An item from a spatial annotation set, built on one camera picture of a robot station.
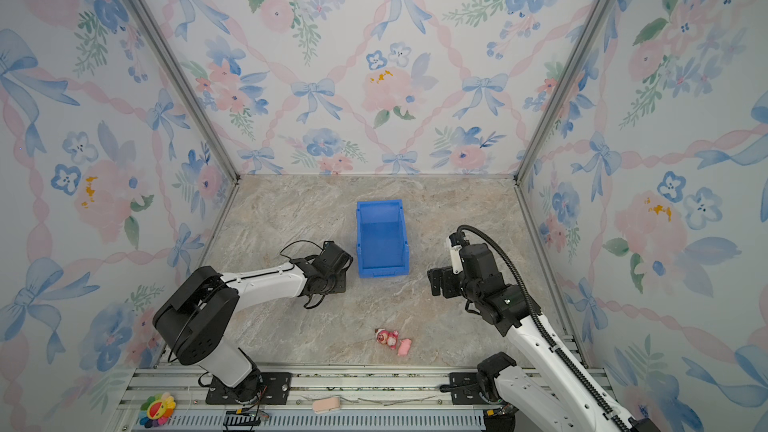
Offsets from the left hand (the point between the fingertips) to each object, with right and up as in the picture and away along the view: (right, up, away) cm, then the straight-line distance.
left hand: (341, 279), depth 92 cm
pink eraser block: (0, -24, -22) cm, 32 cm away
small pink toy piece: (+19, -15, -13) cm, 27 cm away
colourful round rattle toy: (-40, -25, -22) cm, 52 cm away
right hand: (+29, +6, -14) cm, 33 cm away
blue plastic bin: (+12, +11, +11) cm, 20 cm away
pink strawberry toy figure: (+14, -12, -12) cm, 23 cm away
